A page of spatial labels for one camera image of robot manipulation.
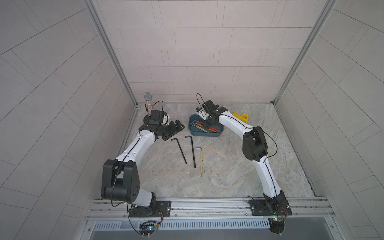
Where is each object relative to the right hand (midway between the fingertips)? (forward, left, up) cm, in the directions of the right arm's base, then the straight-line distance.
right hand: (205, 122), depth 101 cm
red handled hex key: (-4, -4, -1) cm, 6 cm away
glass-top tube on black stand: (+1, +32, +25) cm, 41 cm away
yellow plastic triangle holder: (+5, -27, -4) cm, 27 cm away
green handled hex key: (-3, +4, -2) cm, 6 cm away
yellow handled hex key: (-26, +4, -3) cm, 26 cm away
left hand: (-11, +15, +10) cm, 21 cm away
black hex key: (-18, +10, -3) cm, 21 cm away
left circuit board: (-56, +30, -2) cm, 64 cm away
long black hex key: (-14, +18, -3) cm, 23 cm away
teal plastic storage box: (-3, +6, -3) cm, 8 cm away
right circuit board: (-59, -28, -7) cm, 66 cm away
